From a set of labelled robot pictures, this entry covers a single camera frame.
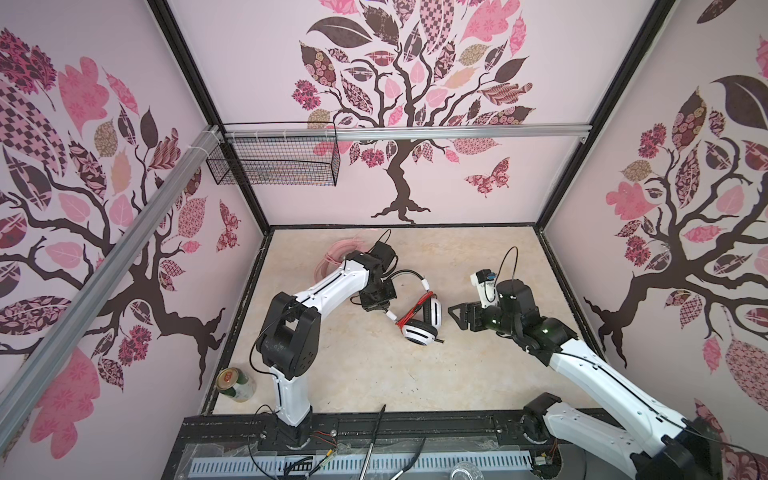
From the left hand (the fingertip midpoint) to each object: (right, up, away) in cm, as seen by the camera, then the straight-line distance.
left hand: (388, 308), depth 88 cm
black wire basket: (-36, +49, +7) cm, 61 cm away
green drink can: (-37, -16, -16) cm, 44 cm away
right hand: (+19, +3, -10) cm, 21 cm away
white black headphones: (+9, -2, -7) cm, 12 cm away
